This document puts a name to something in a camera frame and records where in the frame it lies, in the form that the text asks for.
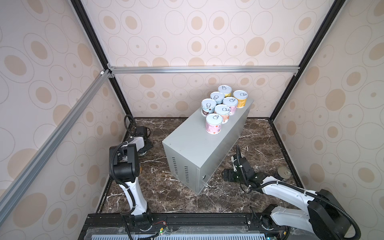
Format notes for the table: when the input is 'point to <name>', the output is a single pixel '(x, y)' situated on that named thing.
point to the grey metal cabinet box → (193, 157)
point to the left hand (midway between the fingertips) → (146, 144)
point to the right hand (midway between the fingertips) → (227, 172)
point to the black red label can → (283, 173)
